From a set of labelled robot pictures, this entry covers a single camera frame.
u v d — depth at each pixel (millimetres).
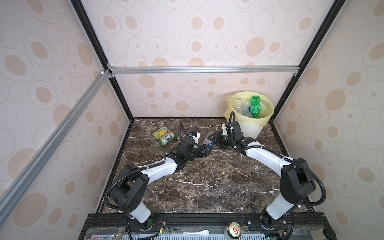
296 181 453
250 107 965
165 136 1060
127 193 438
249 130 876
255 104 916
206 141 864
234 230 625
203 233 702
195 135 791
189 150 681
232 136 673
